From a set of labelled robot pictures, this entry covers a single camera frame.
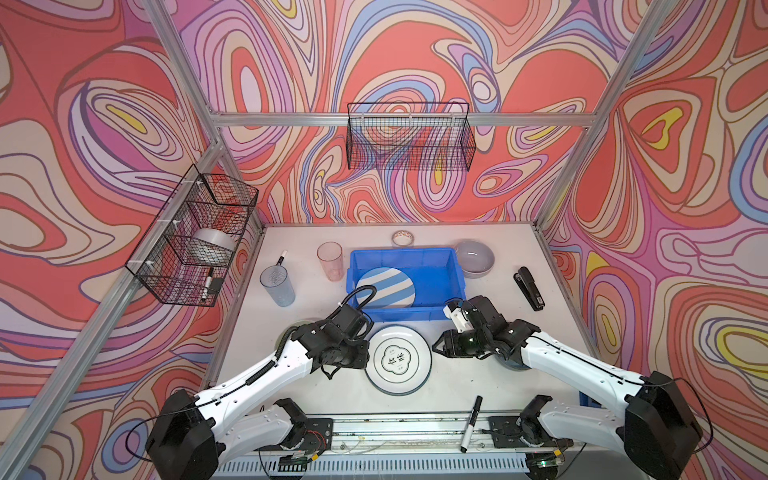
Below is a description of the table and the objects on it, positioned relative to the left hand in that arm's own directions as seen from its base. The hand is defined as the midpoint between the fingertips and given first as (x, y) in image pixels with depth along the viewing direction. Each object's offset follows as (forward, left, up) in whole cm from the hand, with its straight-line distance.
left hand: (370, 356), depth 79 cm
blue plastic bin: (+29, -22, -5) cm, 37 cm away
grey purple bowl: (+37, -36, -4) cm, 52 cm away
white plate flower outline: (+1, -8, -6) cm, 10 cm away
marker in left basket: (+11, +39, +18) cm, 45 cm away
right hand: (+1, -19, -1) cm, 19 cm away
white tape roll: (+17, +38, +26) cm, 49 cm away
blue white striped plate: (+25, -7, -6) cm, 27 cm away
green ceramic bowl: (-6, +14, +27) cm, 31 cm away
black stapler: (+26, -52, -5) cm, 59 cm away
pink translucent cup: (+31, +14, +6) cm, 34 cm away
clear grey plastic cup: (+19, +28, +6) cm, 34 cm away
